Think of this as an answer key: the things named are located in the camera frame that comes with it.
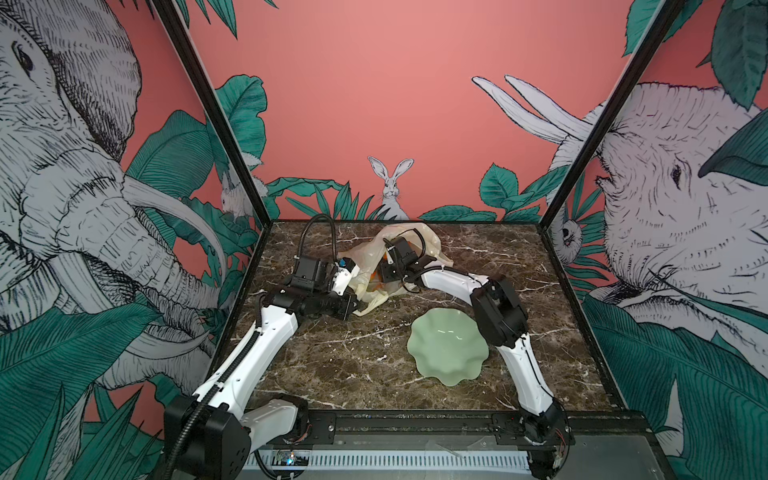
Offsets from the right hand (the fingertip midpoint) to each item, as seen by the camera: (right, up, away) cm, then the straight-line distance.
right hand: (380, 265), depth 100 cm
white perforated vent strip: (+6, -45, -30) cm, 55 cm away
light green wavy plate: (+20, -23, -14) cm, 34 cm away
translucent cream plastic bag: (-3, -4, -21) cm, 21 cm away
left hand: (-4, -8, -23) cm, 24 cm away
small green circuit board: (-20, -45, -31) cm, 58 cm away
